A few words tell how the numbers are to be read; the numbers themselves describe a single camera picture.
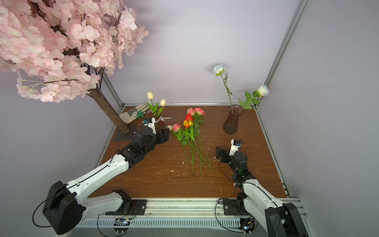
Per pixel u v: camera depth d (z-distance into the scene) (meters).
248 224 0.70
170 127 1.03
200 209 0.74
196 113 1.09
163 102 0.82
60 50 0.44
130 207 0.68
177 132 1.01
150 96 0.85
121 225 0.72
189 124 1.03
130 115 1.14
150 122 0.71
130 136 1.03
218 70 0.85
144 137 0.58
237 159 0.64
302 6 0.70
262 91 0.80
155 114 0.90
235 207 0.73
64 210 0.38
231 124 0.98
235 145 0.74
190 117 1.07
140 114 1.12
